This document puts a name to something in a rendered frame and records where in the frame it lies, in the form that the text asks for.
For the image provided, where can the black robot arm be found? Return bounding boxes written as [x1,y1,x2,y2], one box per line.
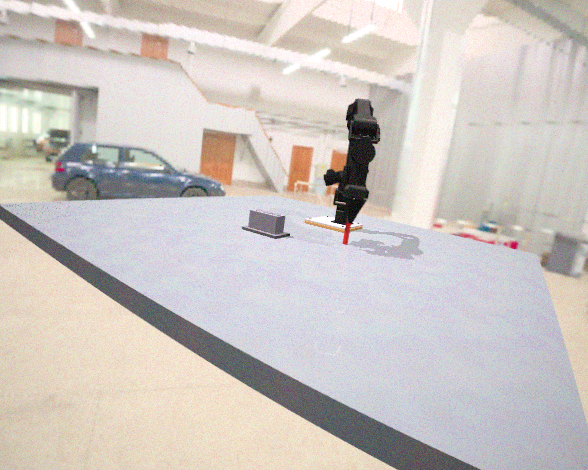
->
[324,98,380,225]

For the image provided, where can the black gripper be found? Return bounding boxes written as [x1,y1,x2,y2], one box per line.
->
[341,163,369,224]

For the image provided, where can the red peg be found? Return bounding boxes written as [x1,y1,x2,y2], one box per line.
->
[343,216,351,245]

